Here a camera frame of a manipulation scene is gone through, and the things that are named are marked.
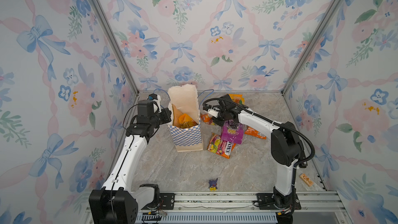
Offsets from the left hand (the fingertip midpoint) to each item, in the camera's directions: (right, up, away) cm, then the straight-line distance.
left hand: (171, 110), depth 78 cm
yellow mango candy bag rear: (+40, +7, +27) cm, 49 cm away
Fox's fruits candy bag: (+27, -22, +11) cm, 36 cm away
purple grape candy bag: (+36, -15, +14) cm, 41 cm away
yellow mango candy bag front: (+6, -7, +12) cm, 15 cm away
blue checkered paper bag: (+6, +7, +14) cm, 17 cm away
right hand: (+23, -3, +16) cm, 28 cm away
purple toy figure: (+21, -36, -4) cm, 42 cm away
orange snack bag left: (+19, -6, +11) cm, 22 cm away
